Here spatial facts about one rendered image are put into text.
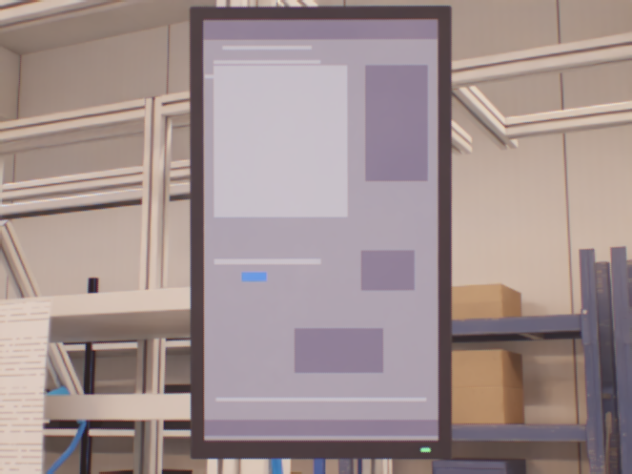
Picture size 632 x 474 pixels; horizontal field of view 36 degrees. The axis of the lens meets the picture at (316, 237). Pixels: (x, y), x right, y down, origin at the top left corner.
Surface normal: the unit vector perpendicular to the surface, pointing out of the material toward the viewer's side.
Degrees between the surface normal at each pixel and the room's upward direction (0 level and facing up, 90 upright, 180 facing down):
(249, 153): 101
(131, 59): 90
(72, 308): 90
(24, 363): 88
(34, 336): 87
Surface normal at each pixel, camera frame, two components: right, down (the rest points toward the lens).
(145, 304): -0.43, -0.17
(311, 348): -0.01, 0.01
